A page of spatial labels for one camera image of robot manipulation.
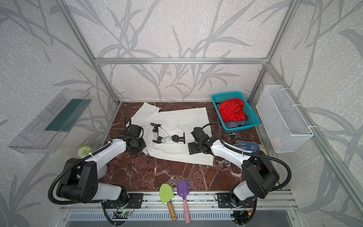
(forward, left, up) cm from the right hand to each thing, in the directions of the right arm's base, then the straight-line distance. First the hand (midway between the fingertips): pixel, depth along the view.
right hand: (195, 142), depth 89 cm
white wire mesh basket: (-9, -40, +29) cm, 50 cm away
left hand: (+1, +33, -1) cm, 33 cm away
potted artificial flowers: (-9, +61, +10) cm, 62 cm away
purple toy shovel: (-26, +7, -4) cm, 27 cm away
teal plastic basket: (+19, -41, -2) cm, 46 cm away
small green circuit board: (-37, +39, -7) cm, 54 cm away
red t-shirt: (+24, -27, +4) cm, 36 cm away
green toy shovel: (-28, +16, -5) cm, 32 cm away
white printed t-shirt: (+9, +20, -5) cm, 22 cm away
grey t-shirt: (+14, -26, +1) cm, 30 cm away
